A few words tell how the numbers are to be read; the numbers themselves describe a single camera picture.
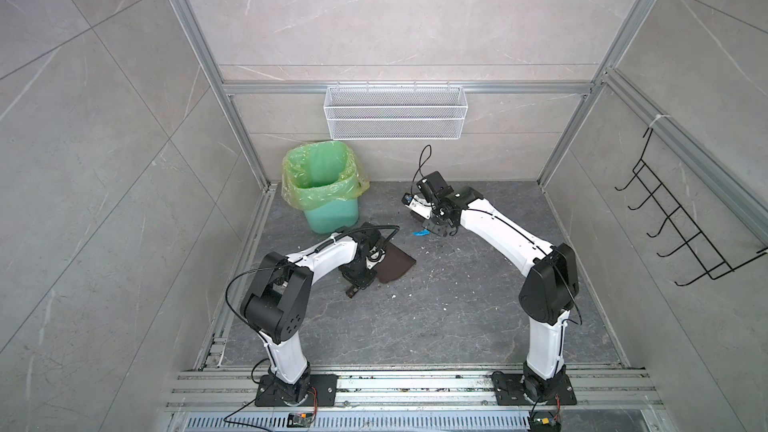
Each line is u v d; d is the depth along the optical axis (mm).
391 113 1005
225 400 728
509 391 730
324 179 1070
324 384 749
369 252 818
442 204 639
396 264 997
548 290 484
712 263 581
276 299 478
